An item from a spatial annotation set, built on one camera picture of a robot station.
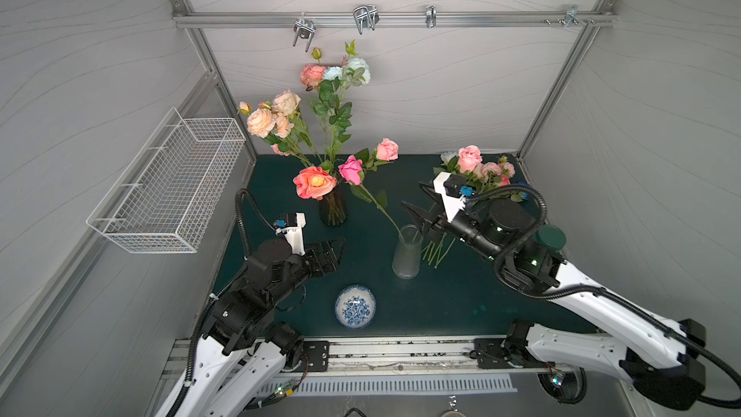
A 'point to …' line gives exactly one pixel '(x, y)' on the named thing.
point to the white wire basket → (161, 201)
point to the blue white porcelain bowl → (355, 306)
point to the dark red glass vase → (333, 208)
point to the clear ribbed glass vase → (407, 253)
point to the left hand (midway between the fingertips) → (328, 244)
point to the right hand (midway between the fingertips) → (413, 192)
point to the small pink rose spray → (479, 176)
